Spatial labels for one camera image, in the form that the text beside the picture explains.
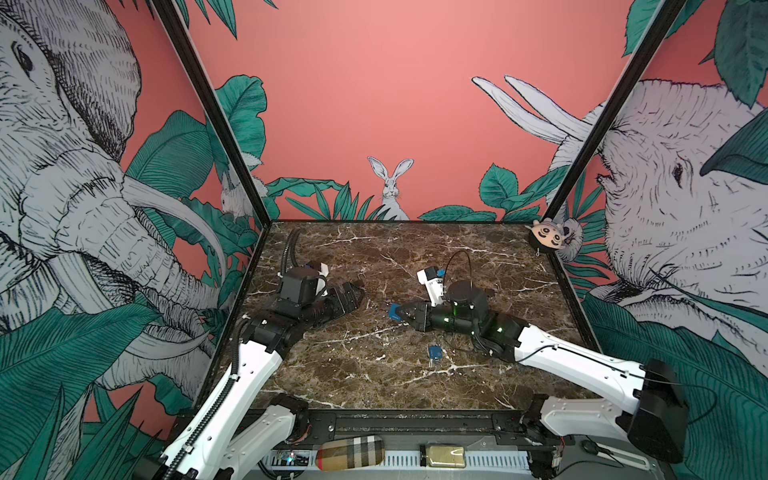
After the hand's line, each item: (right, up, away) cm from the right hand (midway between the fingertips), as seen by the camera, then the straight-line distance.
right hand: (393, 312), depth 68 cm
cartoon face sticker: (+57, +21, +39) cm, 72 cm away
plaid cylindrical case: (-10, -32, -1) cm, 34 cm away
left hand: (-10, +3, +4) cm, 11 cm away
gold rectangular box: (+11, -34, 0) cm, 35 cm away
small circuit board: (-25, -35, +2) cm, 43 cm away
